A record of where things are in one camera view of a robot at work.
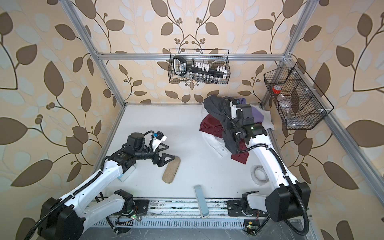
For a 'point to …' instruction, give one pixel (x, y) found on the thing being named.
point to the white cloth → (219, 143)
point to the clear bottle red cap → (277, 90)
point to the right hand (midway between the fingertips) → (231, 119)
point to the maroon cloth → (212, 125)
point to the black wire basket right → (300, 103)
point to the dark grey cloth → (213, 104)
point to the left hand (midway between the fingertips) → (171, 151)
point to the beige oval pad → (171, 170)
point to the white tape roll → (259, 175)
